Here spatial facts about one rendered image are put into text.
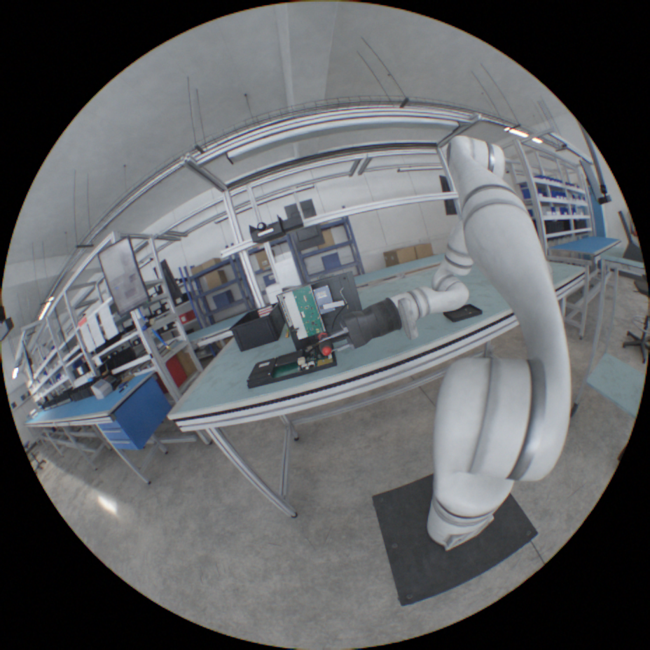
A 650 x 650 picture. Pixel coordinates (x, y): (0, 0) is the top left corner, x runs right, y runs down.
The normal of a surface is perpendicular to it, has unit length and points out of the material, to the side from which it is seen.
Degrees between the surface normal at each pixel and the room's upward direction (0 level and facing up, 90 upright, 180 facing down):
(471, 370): 2
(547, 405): 32
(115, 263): 101
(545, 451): 65
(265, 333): 90
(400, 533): 0
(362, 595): 0
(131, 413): 90
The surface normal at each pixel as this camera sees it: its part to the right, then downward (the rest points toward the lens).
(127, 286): 0.51, 0.31
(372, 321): -0.04, 0.33
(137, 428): 0.95, -0.30
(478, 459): -0.67, 0.26
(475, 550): -0.30, -0.91
